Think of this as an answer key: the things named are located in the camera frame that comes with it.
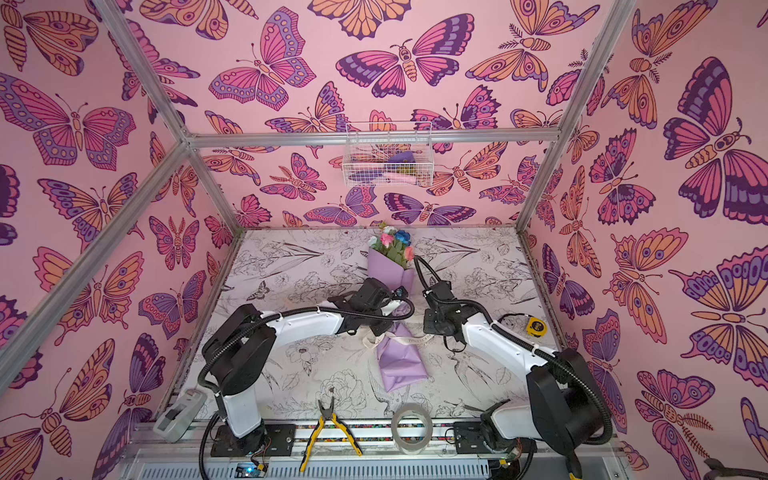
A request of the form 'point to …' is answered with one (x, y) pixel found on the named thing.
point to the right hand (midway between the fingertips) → (434, 318)
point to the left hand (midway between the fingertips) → (394, 312)
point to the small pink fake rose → (387, 239)
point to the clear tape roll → (412, 448)
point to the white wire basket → (388, 154)
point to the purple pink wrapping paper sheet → (399, 355)
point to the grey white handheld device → (173, 424)
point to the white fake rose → (372, 240)
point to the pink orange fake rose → (409, 253)
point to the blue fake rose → (403, 236)
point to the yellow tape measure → (536, 327)
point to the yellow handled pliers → (327, 414)
